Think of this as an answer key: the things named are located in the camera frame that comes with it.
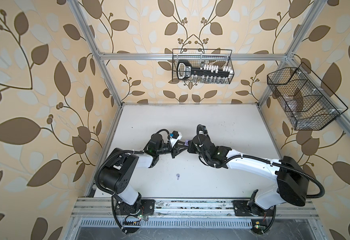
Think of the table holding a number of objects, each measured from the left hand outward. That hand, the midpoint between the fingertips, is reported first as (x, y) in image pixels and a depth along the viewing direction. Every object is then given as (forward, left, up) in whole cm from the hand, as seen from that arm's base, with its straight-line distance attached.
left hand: (187, 144), depth 83 cm
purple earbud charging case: (0, +1, +1) cm, 1 cm away
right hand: (0, 0, +2) cm, 2 cm away
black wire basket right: (+13, -59, +21) cm, 64 cm away
